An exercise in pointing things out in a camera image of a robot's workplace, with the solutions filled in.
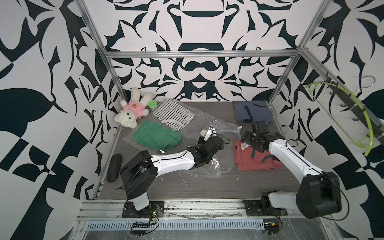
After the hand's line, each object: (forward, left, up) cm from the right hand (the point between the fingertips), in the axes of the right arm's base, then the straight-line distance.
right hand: (248, 138), depth 88 cm
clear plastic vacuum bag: (+16, +49, -9) cm, 52 cm away
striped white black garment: (+26, +45, -9) cm, 53 cm away
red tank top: (-8, -1, -9) cm, 12 cm away
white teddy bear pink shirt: (+21, +73, +1) cm, 76 cm away
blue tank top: (+28, -10, -8) cm, 31 cm away
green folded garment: (+8, +58, -7) cm, 59 cm away
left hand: (0, +23, +7) cm, 24 cm away
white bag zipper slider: (+7, +4, +1) cm, 8 cm away
